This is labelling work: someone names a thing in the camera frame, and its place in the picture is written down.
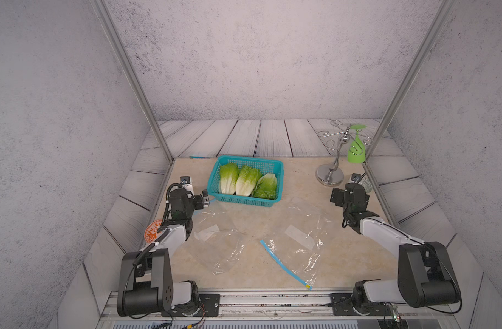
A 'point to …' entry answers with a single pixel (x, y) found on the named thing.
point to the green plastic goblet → (356, 153)
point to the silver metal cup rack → (328, 175)
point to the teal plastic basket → (263, 165)
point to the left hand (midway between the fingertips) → (198, 190)
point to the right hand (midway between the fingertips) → (350, 190)
